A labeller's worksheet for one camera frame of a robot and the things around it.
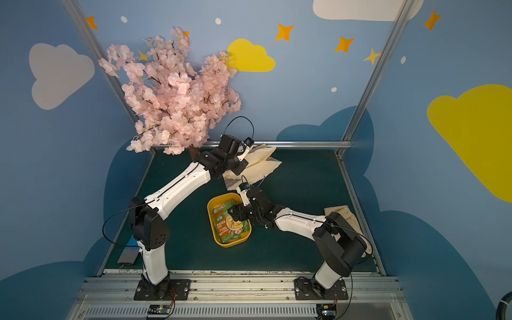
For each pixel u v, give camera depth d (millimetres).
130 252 806
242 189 784
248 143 735
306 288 748
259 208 675
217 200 939
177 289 744
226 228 868
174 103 703
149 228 468
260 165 995
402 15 707
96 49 783
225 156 638
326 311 720
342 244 459
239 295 734
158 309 718
